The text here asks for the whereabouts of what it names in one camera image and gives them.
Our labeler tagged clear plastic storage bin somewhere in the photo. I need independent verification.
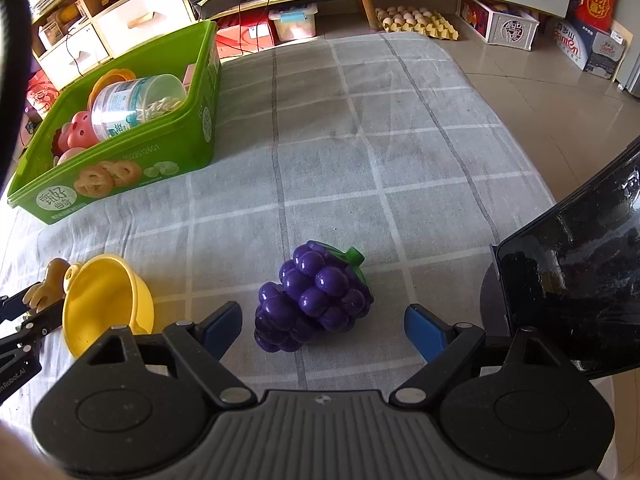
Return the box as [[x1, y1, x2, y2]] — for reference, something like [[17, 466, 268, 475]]
[[269, 3, 318, 42]]

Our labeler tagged clear cotton swab jar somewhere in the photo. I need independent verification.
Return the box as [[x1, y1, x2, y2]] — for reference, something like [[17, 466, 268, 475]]
[[90, 74, 186, 141]]

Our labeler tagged red lantern bag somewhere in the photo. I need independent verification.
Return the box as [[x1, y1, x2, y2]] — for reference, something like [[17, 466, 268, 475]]
[[26, 70, 60, 118]]

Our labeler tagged wooden shelf unit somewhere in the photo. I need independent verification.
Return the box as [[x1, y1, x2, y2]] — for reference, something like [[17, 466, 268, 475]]
[[28, 0, 116, 90]]

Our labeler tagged orange round mould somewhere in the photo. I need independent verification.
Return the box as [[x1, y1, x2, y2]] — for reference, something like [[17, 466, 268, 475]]
[[88, 68, 137, 110]]

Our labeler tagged yellow toy pot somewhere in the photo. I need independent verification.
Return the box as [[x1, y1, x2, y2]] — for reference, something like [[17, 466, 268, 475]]
[[62, 254, 155, 358]]

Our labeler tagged white red storage box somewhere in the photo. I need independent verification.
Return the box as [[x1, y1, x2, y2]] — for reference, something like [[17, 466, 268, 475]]
[[458, 0, 539, 51]]

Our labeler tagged silver refrigerator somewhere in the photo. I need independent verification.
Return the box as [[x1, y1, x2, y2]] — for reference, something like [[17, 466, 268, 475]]
[[615, 37, 640, 98]]

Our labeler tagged grey checked table cloth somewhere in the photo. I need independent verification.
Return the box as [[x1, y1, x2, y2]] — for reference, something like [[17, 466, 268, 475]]
[[1, 34, 553, 391]]

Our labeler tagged yellow egg tray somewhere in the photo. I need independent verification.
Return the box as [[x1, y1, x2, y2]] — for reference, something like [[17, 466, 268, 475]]
[[374, 6, 460, 41]]

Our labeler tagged white blue cardboard box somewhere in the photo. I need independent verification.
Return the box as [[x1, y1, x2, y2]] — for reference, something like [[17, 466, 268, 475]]
[[551, 20, 626, 80]]

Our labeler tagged pink round ball toy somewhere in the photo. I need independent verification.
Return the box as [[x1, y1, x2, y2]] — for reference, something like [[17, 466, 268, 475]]
[[56, 148, 86, 165]]

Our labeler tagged purple toy grape bunch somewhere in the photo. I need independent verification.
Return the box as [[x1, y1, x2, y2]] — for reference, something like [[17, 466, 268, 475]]
[[254, 240, 374, 353]]

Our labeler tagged pink pig toy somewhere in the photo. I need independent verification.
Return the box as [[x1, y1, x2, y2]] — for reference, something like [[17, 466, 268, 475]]
[[51, 110, 101, 156]]

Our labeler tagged green plastic cookie box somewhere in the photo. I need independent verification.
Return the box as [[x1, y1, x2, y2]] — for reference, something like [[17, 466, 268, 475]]
[[3, 21, 221, 224]]

